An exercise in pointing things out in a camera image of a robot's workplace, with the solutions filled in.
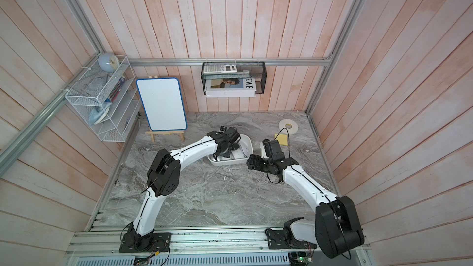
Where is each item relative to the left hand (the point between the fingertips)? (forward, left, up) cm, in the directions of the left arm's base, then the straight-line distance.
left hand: (217, 150), depth 96 cm
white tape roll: (+19, -45, -6) cm, 49 cm away
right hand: (-9, -19, +4) cm, 21 cm away
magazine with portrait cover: (+24, -7, +23) cm, 34 cm away
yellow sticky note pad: (+14, -39, -8) cm, 42 cm away
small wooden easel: (+11, +30, +2) cm, 32 cm away
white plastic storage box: (-1, -14, -2) cm, 14 cm away
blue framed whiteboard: (+17, +28, +19) cm, 38 cm away
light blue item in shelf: (+5, +52, +24) cm, 57 cm away
